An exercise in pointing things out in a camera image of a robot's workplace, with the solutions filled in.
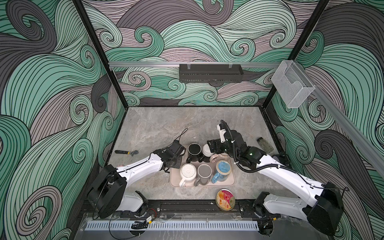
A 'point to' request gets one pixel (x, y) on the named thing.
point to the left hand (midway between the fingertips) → (176, 159)
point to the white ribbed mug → (188, 172)
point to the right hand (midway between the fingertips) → (213, 140)
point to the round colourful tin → (225, 199)
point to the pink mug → (215, 158)
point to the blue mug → (223, 168)
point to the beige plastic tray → (175, 177)
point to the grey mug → (204, 171)
